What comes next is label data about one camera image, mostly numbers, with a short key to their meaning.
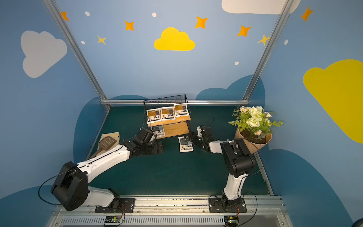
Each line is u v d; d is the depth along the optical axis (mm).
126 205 745
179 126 1079
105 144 955
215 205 746
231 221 730
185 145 984
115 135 1019
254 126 731
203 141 800
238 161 509
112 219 718
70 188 415
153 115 928
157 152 764
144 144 684
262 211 732
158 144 783
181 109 957
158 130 1032
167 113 931
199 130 952
